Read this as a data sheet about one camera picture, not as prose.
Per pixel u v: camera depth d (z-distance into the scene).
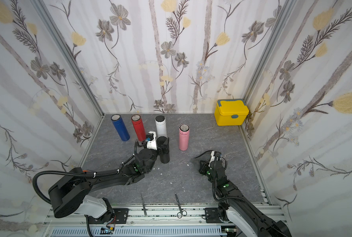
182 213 0.75
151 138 0.66
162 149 0.71
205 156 0.84
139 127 0.94
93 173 0.48
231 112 1.05
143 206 0.78
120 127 0.95
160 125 0.90
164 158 0.91
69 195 0.43
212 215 0.74
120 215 0.74
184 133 0.84
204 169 0.75
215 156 0.75
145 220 0.73
